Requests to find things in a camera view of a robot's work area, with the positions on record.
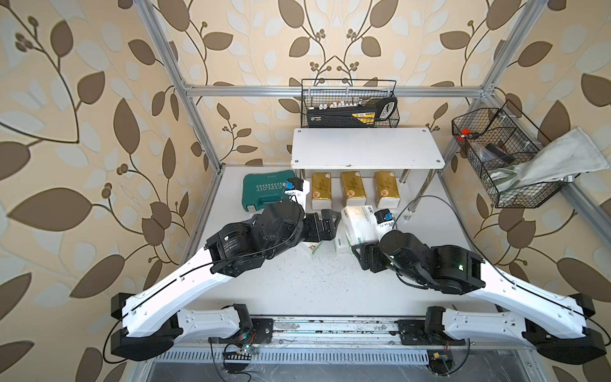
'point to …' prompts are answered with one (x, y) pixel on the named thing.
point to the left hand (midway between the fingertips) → (330, 218)
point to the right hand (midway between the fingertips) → (361, 246)
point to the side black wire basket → (493, 139)
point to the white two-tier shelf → (410, 150)
